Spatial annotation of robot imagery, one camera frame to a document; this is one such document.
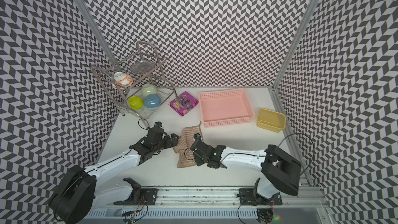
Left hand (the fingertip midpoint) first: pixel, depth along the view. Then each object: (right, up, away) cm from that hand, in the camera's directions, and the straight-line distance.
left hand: (171, 139), depth 88 cm
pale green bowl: (-20, +31, +18) cm, 41 cm away
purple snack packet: (+5, +20, +15) cm, 26 cm away
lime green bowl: (-25, +21, +10) cm, 34 cm away
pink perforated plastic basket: (+34, +17, +20) cm, 43 cm away
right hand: (+17, -8, -5) cm, 19 cm away
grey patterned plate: (-25, +46, +19) cm, 56 cm away
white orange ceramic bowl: (-23, +33, -10) cm, 41 cm away
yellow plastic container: (+64, +9, +14) cm, 66 cm away
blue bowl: (-14, +23, +11) cm, 29 cm away
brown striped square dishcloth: (+9, -9, -4) cm, 13 cm away
